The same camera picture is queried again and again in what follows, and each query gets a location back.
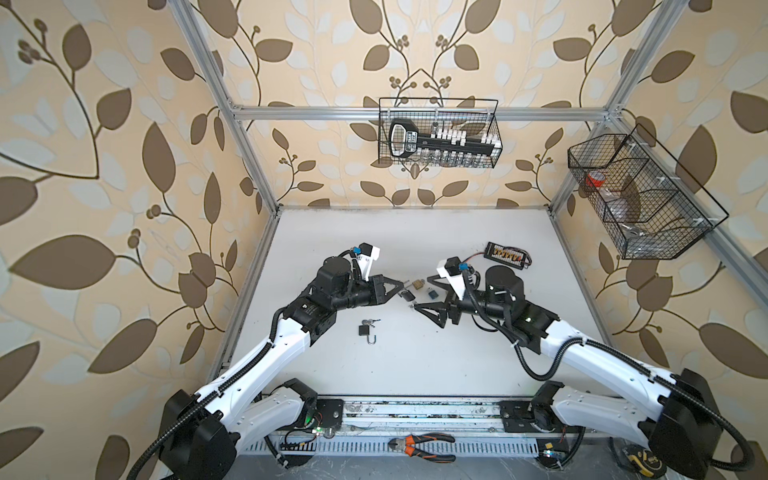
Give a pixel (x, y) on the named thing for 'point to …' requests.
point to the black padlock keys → (371, 321)
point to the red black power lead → (472, 256)
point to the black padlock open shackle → (364, 330)
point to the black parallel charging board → (507, 255)
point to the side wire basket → (650, 207)
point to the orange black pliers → (407, 445)
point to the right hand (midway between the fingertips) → (424, 294)
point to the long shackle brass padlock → (417, 284)
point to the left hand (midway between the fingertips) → (405, 285)
